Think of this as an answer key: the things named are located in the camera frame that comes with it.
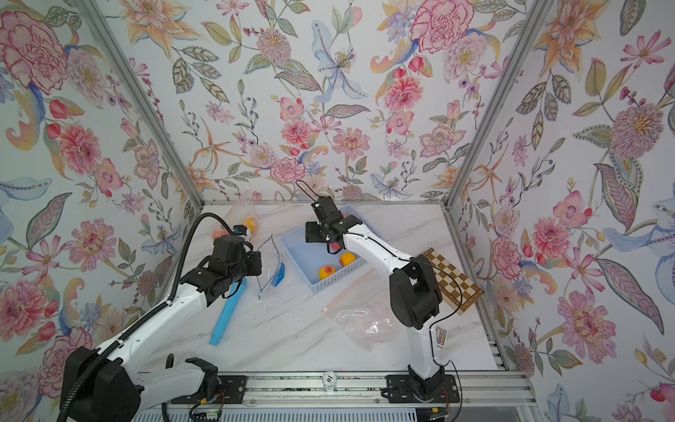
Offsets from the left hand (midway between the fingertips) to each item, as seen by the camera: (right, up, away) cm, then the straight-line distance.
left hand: (264, 254), depth 84 cm
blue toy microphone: (-13, -20, +3) cm, 24 cm away
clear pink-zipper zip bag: (-12, +14, +19) cm, 26 cm away
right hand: (+14, +8, +8) cm, 18 cm away
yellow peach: (-11, +10, +22) cm, 27 cm away
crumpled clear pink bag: (+34, -24, 0) cm, 41 cm away
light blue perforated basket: (+12, -3, +17) cm, 21 cm away
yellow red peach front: (+19, -7, +9) cm, 22 cm away
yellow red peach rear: (+27, -3, +12) cm, 30 cm away
